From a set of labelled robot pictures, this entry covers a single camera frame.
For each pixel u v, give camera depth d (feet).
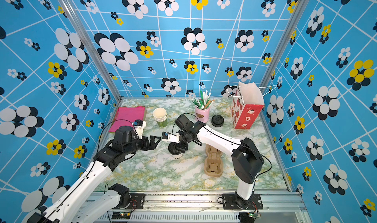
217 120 3.35
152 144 2.21
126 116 3.40
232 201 2.37
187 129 2.13
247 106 2.71
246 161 1.48
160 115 3.21
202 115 3.21
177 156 2.77
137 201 2.41
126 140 1.95
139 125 2.19
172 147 2.64
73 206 1.37
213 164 2.71
